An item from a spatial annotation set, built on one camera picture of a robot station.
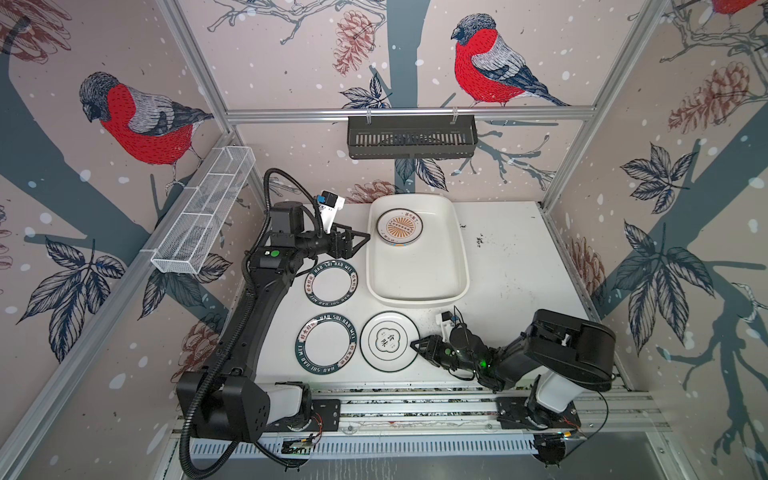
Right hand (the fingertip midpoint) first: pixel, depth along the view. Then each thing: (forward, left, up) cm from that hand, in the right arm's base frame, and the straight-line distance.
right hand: (409, 352), depth 82 cm
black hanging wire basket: (+65, 0, +28) cm, 71 cm away
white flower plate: (+3, +7, -1) cm, 8 cm away
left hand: (+18, +13, +31) cm, 38 cm away
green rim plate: (+22, +27, 0) cm, 34 cm away
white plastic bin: (+30, -8, -3) cm, 31 cm away
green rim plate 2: (+2, +25, -1) cm, 25 cm away
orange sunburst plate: (+46, +5, +2) cm, 46 cm away
